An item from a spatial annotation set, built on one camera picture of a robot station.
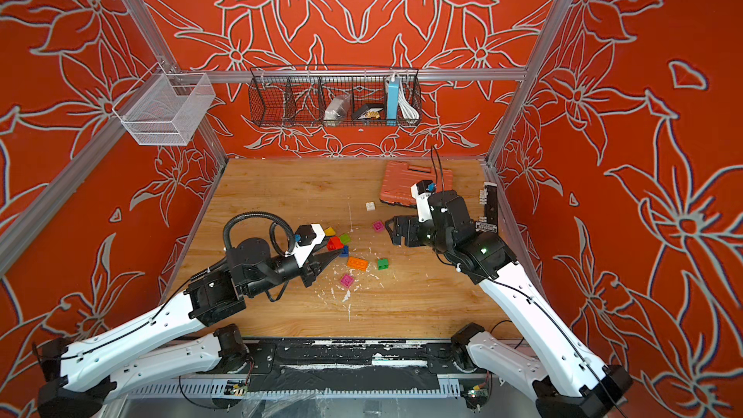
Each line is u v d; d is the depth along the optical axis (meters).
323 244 0.53
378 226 0.96
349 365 0.73
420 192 0.61
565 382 0.37
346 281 0.85
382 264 0.89
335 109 0.91
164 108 0.91
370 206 1.04
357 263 0.90
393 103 0.87
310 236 0.52
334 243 0.62
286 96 1.01
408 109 0.91
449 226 0.51
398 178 1.05
